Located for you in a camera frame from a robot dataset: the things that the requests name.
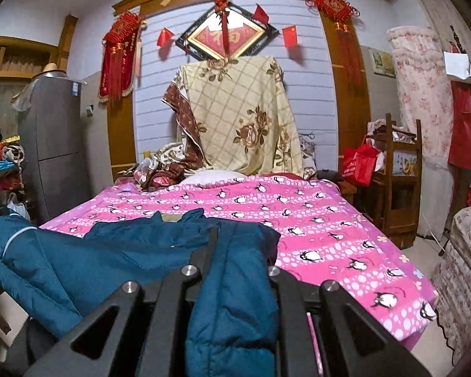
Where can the wooden cabinet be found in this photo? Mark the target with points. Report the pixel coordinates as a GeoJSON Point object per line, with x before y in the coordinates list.
{"type": "Point", "coordinates": [23, 47]}

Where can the white plastic bag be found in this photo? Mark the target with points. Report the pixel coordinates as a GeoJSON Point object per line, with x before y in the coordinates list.
{"type": "Point", "coordinates": [17, 206]}

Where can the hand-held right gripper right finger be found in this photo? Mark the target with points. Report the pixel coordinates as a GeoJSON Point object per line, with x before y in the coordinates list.
{"type": "Point", "coordinates": [288, 294]}

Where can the small wall calendar picture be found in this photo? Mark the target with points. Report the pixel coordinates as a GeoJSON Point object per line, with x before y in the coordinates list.
{"type": "Point", "coordinates": [381, 63]}

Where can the wall socket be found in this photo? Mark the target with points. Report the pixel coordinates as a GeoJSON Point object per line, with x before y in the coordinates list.
{"type": "Point", "coordinates": [89, 110]}

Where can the wooden shelf rack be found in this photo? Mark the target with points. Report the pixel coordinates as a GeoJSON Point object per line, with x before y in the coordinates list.
{"type": "Point", "coordinates": [416, 188]}

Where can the small red flag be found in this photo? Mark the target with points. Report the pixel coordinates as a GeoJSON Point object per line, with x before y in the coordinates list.
{"type": "Point", "coordinates": [261, 13]}
{"type": "Point", "coordinates": [289, 36]}
{"type": "Point", "coordinates": [165, 37]}

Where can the cream floral checked quilt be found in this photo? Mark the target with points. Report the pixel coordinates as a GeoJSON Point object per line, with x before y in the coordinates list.
{"type": "Point", "coordinates": [235, 98]}

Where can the straw hat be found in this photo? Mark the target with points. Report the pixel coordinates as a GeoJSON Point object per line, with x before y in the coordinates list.
{"type": "Point", "coordinates": [51, 70]}

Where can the floral lace sofa cover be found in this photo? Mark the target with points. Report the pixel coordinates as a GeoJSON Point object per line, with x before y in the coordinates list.
{"type": "Point", "coordinates": [463, 267]}

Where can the white hanging cloth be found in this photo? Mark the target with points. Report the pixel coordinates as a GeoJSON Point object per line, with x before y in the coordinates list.
{"type": "Point", "coordinates": [457, 65]}

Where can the pink penguin print blanket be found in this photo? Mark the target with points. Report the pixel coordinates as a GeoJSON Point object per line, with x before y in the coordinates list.
{"type": "Point", "coordinates": [318, 220]}

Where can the small red knot tassel ornament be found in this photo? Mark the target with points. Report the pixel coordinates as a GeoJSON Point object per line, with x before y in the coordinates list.
{"type": "Point", "coordinates": [223, 19]}

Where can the translucent crumpled plastic bag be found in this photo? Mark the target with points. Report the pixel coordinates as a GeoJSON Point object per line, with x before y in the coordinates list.
{"type": "Point", "coordinates": [24, 99]}

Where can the teal quilted zip jacket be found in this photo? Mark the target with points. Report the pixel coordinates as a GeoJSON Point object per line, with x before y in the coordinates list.
{"type": "Point", "coordinates": [102, 259]}

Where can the white pillow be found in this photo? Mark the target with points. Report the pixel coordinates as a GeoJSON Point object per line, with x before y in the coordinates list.
{"type": "Point", "coordinates": [212, 176]}

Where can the diamond framed wall picture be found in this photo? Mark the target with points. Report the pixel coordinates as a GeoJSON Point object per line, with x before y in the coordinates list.
{"type": "Point", "coordinates": [208, 39]}

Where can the clear plastic bag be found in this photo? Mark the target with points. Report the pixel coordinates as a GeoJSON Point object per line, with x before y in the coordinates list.
{"type": "Point", "coordinates": [143, 172]}

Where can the pile of colourful clothes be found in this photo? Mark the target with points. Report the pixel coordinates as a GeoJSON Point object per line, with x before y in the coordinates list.
{"type": "Point", "coordinates": [0, 169]}

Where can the red hanging garment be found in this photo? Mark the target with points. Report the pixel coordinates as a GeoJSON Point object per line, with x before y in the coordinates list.
{"type": "Point", "coordinates": [465, 125]}

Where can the large red knot wall hanging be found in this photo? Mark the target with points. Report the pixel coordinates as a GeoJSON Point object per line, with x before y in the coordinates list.
{"type": "Point", "coordinates": [333, 6]}
{"type": "Point", "coordinates": [117, 59]}

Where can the brown cream patterned bedding heap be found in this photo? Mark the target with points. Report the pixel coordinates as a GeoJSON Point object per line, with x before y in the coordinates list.
{"type": "Point", "coordinates": [168, 165]}

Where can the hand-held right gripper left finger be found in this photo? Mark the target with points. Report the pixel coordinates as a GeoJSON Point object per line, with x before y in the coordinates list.
{"type": "Point", "coordinates": [204, 259]}

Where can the grey refrigerator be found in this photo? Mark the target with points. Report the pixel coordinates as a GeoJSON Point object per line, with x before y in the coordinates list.
{"type": "Point", "coordinates": [55, 133]}

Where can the red shopping bag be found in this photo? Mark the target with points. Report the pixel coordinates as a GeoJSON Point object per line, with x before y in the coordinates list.
{"type": "Point", "coordinates": [357, 165]}

